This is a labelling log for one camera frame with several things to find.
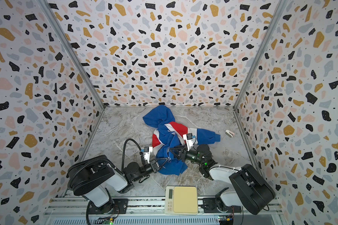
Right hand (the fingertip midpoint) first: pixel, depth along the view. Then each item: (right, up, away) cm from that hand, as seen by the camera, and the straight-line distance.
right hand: (170, 148), depth 76 cm
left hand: (-1, -6, -2) cm, 6 cm away
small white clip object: (+42, +5, +27) cm, 50 cm away
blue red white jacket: (-2, +6, +16) cm, 17 cm away
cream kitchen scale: (+6, -27, -2) cm, 28 cm away
